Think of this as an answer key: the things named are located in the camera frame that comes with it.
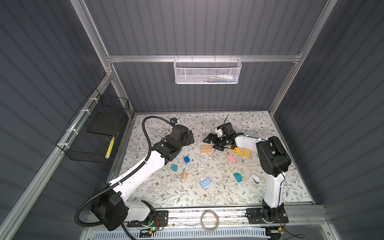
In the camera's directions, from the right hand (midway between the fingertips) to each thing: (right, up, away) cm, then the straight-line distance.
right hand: (209, 144), depth 98 cm
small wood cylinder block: (-15, -17, -13) cm, 26 cm away
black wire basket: (-61, +7, -26) cm, 67 cm away
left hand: (-16, +8, -18) cm, 25 cm away
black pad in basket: (-56, +13, -23) cm, 62 cm away
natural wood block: (-2, -3, +1) cm, 4 cm away
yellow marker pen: (-49, 0, -31) cm, 58 cm away
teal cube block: (-22, -14, -7) cm, 27 cm away
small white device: (+25, -18, -14) cm, 34 cm away
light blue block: (-3, -21, -13) cm, 25 cm away
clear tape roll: (+2, -35, -26) cm, 43 cm away
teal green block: (+16, -18, -12) cm, 27 cm away
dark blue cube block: (-15, -9, -5) cm, 18 cm away
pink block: (+14, -9, -4) cm, 17 cm away
